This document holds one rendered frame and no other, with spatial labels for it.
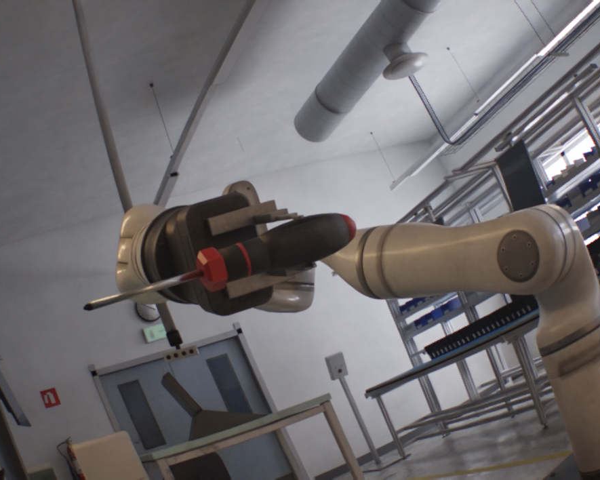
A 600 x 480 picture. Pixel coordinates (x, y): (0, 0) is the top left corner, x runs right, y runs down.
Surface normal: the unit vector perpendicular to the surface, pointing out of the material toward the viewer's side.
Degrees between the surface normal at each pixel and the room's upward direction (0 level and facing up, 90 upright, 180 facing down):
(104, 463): 90
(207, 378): 90
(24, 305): 90
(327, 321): 90
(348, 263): 81
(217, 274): 110
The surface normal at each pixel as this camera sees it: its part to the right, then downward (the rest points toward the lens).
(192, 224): 0.41, -0.04
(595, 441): -0.66, 0.08
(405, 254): -0.73, -0.14
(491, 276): -0.73, 0.33
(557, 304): -0.74, -0.66
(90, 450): 0.32, -0.36
